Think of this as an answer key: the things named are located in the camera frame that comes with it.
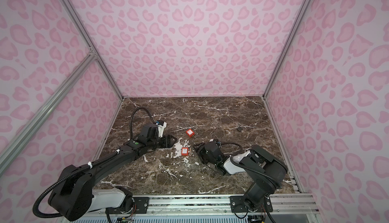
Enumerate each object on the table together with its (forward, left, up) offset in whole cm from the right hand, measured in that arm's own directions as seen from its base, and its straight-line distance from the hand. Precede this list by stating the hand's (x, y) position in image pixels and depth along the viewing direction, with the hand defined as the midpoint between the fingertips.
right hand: (193, 148), depth 87 cm
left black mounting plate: (-28, +24, -5) cm, 37 cm away
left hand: (+4, +11, +6) cm, 13 cm away
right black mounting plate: (-26, -23, -6) cm, 35 cm away
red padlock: (0, +5, -4) cm, 6 cm away
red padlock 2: (+13, +3, -4) cm, 14 cm away
